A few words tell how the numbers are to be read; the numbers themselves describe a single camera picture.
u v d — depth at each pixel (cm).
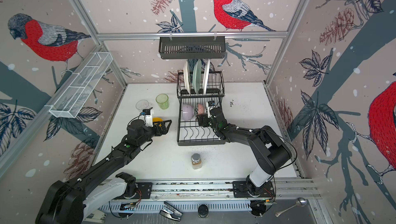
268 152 46
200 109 92
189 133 92
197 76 76
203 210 61
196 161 73
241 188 73
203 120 82
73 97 73
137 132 63
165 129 75
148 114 74
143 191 73
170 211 67
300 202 69
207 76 74
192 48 107
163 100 102
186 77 75
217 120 71
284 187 76
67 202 39
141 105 102
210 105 81
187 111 91
